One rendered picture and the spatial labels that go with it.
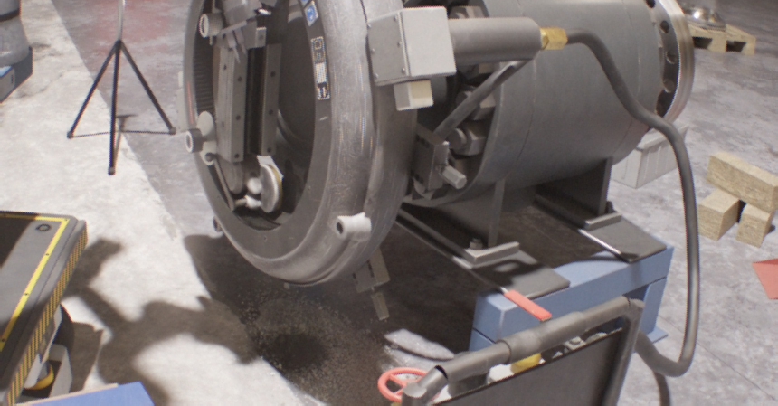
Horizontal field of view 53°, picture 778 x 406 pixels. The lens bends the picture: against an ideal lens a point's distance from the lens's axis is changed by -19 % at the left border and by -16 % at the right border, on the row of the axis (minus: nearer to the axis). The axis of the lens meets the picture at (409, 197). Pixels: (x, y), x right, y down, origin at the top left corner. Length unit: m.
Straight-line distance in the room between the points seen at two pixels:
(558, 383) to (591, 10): 0.95
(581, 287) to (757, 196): 1.19
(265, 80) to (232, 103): 0.08
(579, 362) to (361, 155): 0.50
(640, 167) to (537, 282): 1.35
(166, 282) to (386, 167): 0.95
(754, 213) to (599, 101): 1.13
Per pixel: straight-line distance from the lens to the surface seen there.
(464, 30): 1.38
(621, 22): 1.93
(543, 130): 1.78
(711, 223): 2.83
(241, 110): 1.72
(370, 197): 1.44
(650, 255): 2.04
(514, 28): 1.45
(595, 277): 1.89
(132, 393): 0.84
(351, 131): 1.40
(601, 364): 1.20
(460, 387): 1.07
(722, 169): 2.99
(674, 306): 2.37
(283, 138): 1.84
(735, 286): 2.58
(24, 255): 1.70
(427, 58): 1.31
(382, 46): 1.34
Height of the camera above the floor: 1.09
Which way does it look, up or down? 23 degrees down
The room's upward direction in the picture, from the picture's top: 5 degrees clockwise
